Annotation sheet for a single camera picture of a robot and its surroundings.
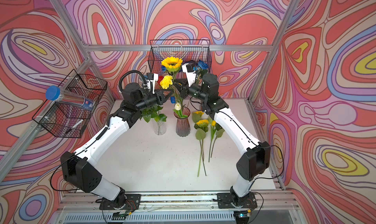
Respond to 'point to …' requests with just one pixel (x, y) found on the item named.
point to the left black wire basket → (68, 109)
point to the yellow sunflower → (216, 131)
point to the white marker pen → (74, 126)
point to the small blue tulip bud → (173, 99)
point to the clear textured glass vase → (159, 127)
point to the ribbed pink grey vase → (182, 126)
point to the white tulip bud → (178, 110)
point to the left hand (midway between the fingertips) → (175, 92)
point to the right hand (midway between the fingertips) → (171, 85)
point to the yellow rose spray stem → (195, 116)
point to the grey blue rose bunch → (152, 112)
